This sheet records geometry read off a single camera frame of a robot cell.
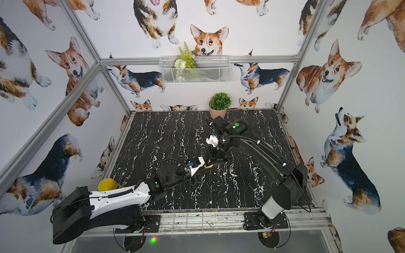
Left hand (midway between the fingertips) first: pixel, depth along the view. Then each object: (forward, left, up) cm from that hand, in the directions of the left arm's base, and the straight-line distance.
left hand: (211, 162), depth 71 cm
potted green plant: (+46, -6, -8) cm, 47 cm away
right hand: (-1, +2, +1) cm, 3 cm away
